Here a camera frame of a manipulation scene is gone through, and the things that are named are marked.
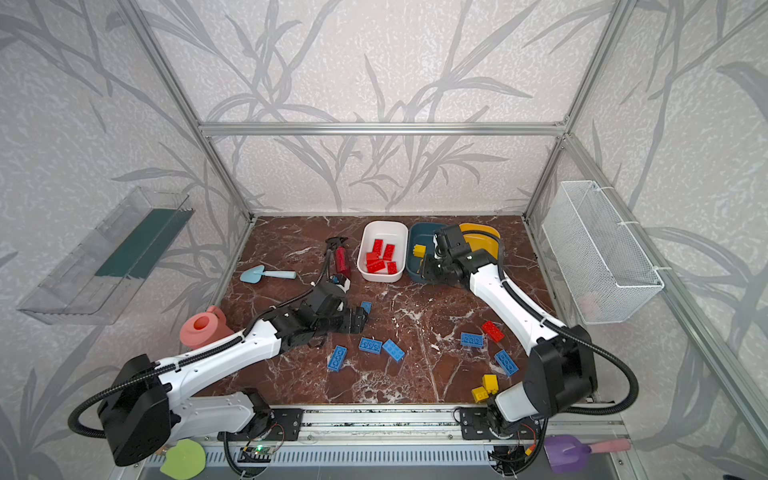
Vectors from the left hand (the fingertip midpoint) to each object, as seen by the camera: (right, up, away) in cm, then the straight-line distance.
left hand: (360, 307), depth 82 cm
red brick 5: (+39, -9, +6) cm, 40 cm away
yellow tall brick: (+35, -19, -4) cm, 40 cm away
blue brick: (0, -2, +12) cm, 12 cm away
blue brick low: (+2, -12, +4) cm, 13 cm away
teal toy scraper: (-38, +7, +17) cm, 42 cm away
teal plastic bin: (+19, +22, +30) cm, 41 cm away
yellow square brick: (+18, +15, +25) cm, 34 cm away
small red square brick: (+1, +13, +24) cm, 27 cm away
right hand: (+18, +13, +2) cm, 22 cm away
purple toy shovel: (+51, -31, -14) cm, 61 cm away
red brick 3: (+2, +10, +20) cm, 23 cm away
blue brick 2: (+10, -13, +2) cm, 16 cm away
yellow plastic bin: (+31, +20, -9) cm, 38 cm away
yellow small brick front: (+32, -21, -6) cm, 39 cm away
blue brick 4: (+32, -11, +4) cm, 34 cm away
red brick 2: (+7, +15, +25) cm, 30 cm away
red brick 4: (+8, +10, +19) cm, 23 cm away
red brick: (+3, +17, +26) cm, 31 cm away
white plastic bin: (+4, +16, +26) cm, 31 cm away
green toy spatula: (-40, -33, -13) cm, 53 cm away
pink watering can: (-41, -5, -4) cm, 42 cm away
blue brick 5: (+41, -15, 0) cm, 44 cm away
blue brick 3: (-7, -14, 0) cm, 16 cm away
